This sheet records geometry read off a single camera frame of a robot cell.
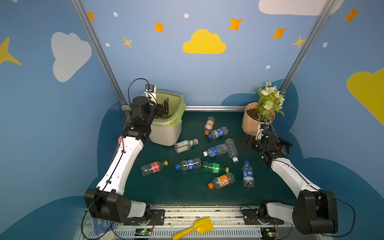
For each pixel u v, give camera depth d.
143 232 0.71
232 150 0.94
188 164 0.88
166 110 0.68
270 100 0.86
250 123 0.99
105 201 0.38
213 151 0.93
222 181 0.82
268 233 0.72
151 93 0.58
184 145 0.97
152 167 0.86
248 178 0.85
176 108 0.82
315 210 0.41
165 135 0.94
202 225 0.72
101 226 0.72
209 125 1.11
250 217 0.75
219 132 1.04
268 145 0.65
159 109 0.65
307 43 0.82
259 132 0.76
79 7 0.69
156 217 0.73
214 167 0.90
